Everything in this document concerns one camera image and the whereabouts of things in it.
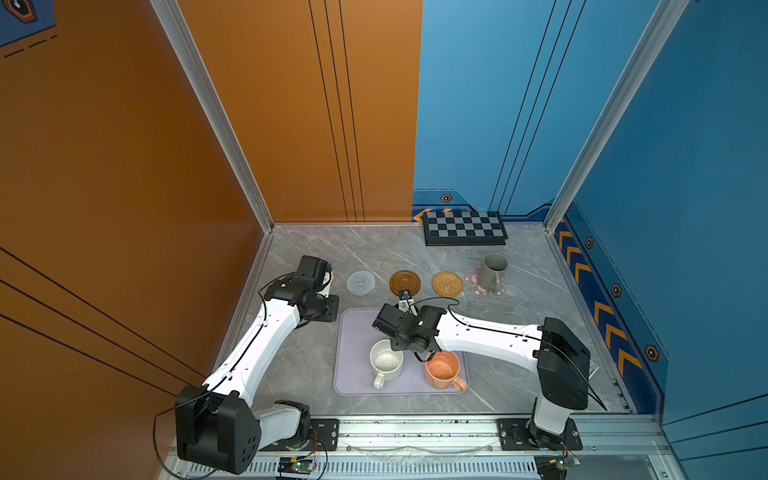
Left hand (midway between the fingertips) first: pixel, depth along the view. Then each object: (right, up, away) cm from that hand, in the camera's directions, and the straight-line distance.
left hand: (329, 307), depth 82 cm
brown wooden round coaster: (+21, +5, +20) cm, 30 cm away
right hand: (+19, -9, 0) cm, 21 cm away
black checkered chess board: (+44, +24, +34) cm, 61 cm away
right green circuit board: (+59, -34, -13) cm, 69 cm away
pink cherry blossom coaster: (+45, +6, +22) cm, 51 cm away
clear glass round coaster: (+7, +4, +20) cm, 22 cm away
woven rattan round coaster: (+36, +4, +20) cm, 42 cm away
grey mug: (+48, +9, +11) cm, 50 cm away
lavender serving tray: (+6, -10, +7) cm, 14 cm away
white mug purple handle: (+2, +9, -14) cm, 17 cm away
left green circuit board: (-5, -36, -12) cm, 38 cm away
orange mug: (+31, -18, 0) cm, 36 cm away
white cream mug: (+16, -16, +2) cm, 23 cm away
